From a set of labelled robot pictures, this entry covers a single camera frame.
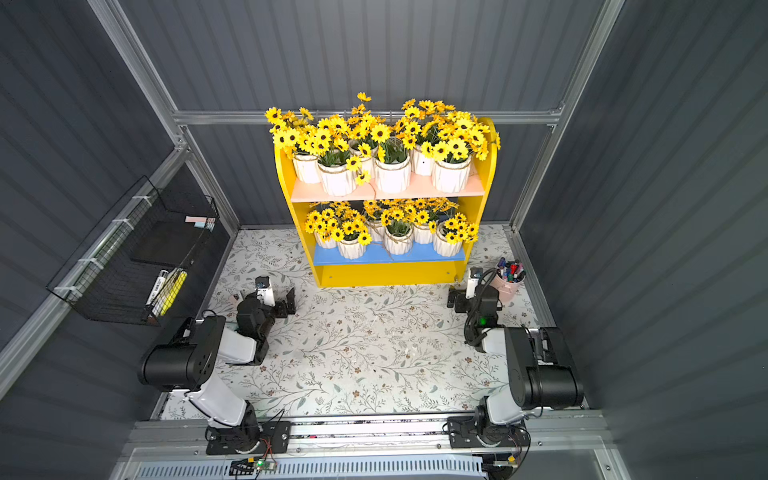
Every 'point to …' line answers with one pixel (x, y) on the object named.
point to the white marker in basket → (158, 287)
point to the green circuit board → (250, 466)
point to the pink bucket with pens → (509, 276)
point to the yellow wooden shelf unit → (422, 267)
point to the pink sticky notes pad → (201, 221)
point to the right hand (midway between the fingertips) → (472, 287)
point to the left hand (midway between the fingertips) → (274, 289)
